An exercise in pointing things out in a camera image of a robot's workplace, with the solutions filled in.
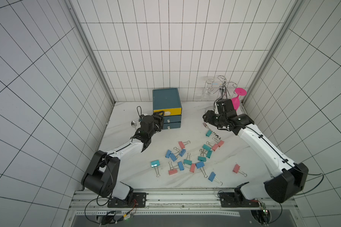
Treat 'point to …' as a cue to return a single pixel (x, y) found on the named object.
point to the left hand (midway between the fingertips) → (165, 115)
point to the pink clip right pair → (215, 147)
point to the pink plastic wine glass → (239, 91)
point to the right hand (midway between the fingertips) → (199, 117)
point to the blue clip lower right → (200, 165)
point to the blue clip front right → (212, 176)
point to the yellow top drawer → (171, 111)
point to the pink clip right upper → (220, 143)
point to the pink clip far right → (236, 169)
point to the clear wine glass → (209, 83)
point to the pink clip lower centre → (192, 169)
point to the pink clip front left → (172, 170)
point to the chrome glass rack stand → (224, 88)
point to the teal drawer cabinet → (168, 100)
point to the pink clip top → (182, 144)
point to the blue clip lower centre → (181, 165)
